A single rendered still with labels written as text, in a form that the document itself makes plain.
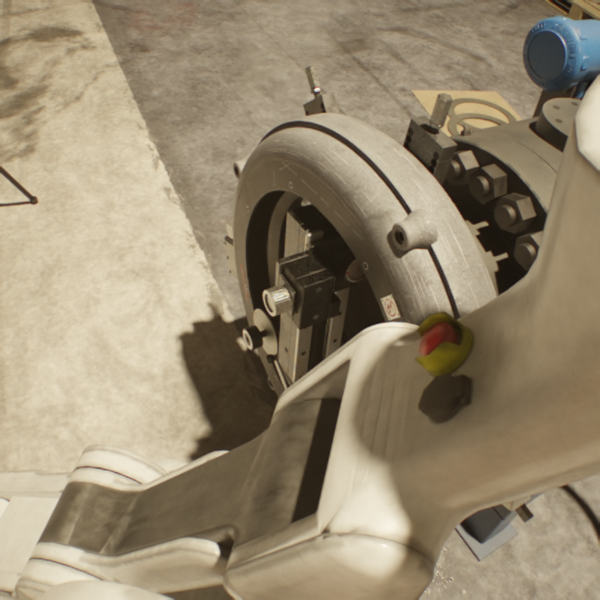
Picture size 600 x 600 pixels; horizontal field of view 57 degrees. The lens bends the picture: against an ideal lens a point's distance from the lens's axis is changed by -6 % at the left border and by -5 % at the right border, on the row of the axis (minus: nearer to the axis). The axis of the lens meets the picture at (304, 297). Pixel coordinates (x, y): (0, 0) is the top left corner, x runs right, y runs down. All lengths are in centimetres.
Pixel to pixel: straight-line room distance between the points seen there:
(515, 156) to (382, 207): 40
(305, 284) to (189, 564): 44
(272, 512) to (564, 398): 27
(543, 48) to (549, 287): 118
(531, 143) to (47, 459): 140
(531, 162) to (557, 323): 85
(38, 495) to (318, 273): 60
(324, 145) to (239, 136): 189
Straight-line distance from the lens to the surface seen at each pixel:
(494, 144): 115
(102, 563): 78
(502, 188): 109
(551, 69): 144
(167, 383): 174
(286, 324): 110
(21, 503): 112
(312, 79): 110
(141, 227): 224
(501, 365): 34
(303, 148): 91
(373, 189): 80
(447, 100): 83
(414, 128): 87
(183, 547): 60
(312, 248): 91
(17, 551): 105
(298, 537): 42
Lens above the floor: 141
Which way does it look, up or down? 46 degrees down
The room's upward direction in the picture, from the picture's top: 7 degrees clockwise
